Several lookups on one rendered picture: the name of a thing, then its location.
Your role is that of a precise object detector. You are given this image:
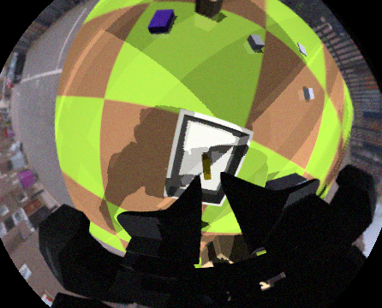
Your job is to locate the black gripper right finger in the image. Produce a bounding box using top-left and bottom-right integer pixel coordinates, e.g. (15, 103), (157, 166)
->
(221, 172), (321, 256)

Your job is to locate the yellow blade fuse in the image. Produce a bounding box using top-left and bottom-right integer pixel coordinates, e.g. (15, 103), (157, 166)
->
(201, 153), (212, 181)

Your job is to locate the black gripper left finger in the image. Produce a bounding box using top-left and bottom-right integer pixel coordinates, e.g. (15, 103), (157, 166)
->
(116, 175), (202, 264)

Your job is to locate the white tray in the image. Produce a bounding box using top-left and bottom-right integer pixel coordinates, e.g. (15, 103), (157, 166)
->
(164, 109), (254, 206)

